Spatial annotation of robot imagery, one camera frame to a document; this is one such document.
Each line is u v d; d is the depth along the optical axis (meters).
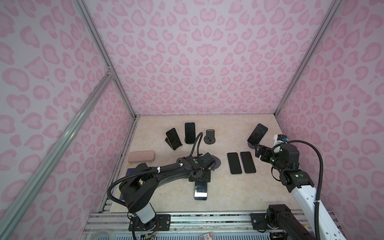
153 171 0.48
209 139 1.01
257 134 0.92
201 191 0.82
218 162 0.95
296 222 0.56
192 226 0.72
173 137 0.92
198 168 0.62
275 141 0.68
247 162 0.93
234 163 0.93
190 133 0.98
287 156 0.55
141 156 0.97
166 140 1.06
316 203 0.45
